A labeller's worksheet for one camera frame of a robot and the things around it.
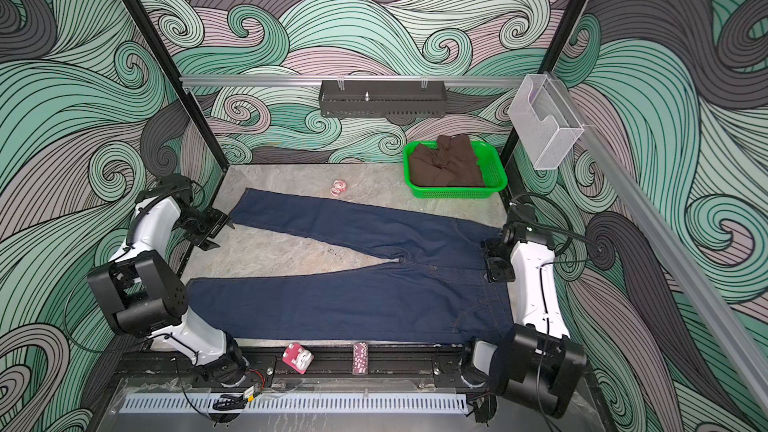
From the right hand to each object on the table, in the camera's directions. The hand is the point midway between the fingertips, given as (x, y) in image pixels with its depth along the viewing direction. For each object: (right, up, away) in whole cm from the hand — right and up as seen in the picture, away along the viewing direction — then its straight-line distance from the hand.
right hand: (485, 258), depth 80 cm
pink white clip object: (-49, -21, -11) cm, 54 cm away
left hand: (-74, +7, +5) cm, 74 cm away
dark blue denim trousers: (-12, -10, +8) cm, 18 cm away
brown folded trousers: (-1, +28, +31) cm, 42 cm away
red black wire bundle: (-65, -33, -9) cm, 74 cm away
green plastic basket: (+14, +28, +32) cm, 45 cm away
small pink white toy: (-45, +20, +30) cm, 58 cm away
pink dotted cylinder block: (-34, -23, -8) cm, 42 cm away
